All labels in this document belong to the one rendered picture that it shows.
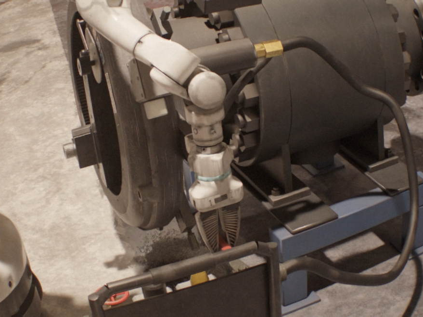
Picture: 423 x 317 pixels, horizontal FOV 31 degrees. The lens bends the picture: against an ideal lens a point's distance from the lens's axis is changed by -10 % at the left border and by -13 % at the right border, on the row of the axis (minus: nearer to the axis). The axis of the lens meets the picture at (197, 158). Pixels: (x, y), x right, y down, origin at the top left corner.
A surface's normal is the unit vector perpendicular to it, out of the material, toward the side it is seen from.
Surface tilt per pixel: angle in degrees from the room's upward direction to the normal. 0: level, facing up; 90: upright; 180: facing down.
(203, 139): 91
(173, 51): 49
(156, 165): 100
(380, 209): 90
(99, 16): 79
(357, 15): 55
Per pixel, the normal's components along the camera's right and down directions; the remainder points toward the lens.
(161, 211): 0.35, 0.81
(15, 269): 0.96, -0.04
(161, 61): -0.47, -0.26
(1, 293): 0.89, 0.08
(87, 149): 0.35, 0.32
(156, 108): 0.28, -0.01
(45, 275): -0.13, -0.90
